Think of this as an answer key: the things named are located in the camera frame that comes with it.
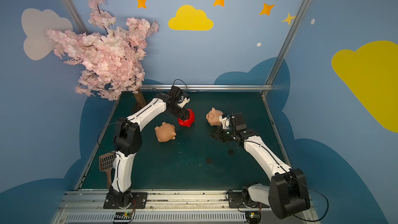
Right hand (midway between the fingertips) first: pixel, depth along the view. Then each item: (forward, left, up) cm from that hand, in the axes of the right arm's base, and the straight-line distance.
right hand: (213, 133), depth 83 cm
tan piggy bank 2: (+14, 0, -5) cm, 15 cm away
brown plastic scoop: (-16, +60, -14) cm, 64 cm away
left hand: (+16, +19, -3) cm, 25 cm away
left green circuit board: (-39, +42, -16) cm, 59 cm away
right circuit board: (-34, -20, -17) cm, 43 cm away
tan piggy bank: (+2, +28, -6) cm, 29 cm away
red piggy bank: (+11, +15, -7) cm, 20 cm away
